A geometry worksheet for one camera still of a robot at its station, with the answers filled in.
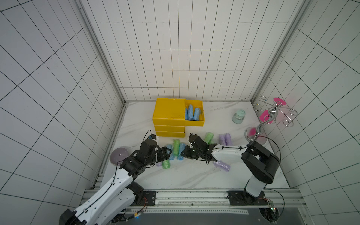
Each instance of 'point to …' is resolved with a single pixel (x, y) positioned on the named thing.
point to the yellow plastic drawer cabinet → (169, 117)
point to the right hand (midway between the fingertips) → (180, 150)
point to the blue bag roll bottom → (186, 114)
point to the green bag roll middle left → (176, 145)
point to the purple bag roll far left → (159, 164)
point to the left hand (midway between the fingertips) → (166, 155)
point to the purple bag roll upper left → (222, 139)
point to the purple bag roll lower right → (220, 164)
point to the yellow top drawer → (196, 104)
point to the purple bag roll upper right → (228, 137)
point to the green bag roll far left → (166, 164)
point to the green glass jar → (238, 116)
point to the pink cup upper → (276, 99)
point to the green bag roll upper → (208, 138)
